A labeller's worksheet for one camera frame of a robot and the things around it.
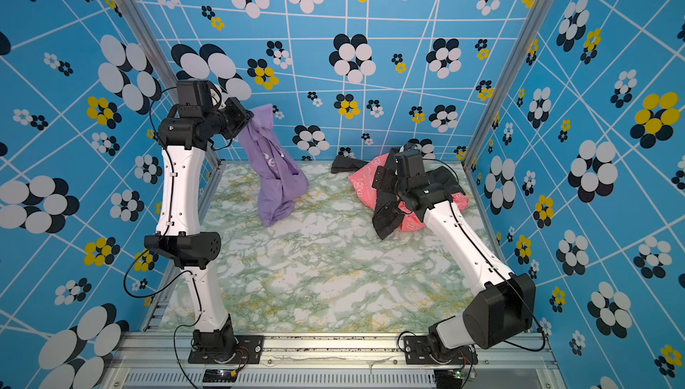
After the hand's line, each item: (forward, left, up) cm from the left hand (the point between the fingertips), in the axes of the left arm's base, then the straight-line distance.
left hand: (255, 107), depth 75 cm
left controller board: (-59, +8, -46) cm, 75 cm away
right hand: (-11, -40, -17) cm, 44 cm away
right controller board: (-59, -53, -41) cm, 90 cm away
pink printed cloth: (-14, -49, -37) cm, 63 cm away
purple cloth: (-4, -4, -25) cm, 26 cm away
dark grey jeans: (-9, -40, -35) cm, 55 cm away
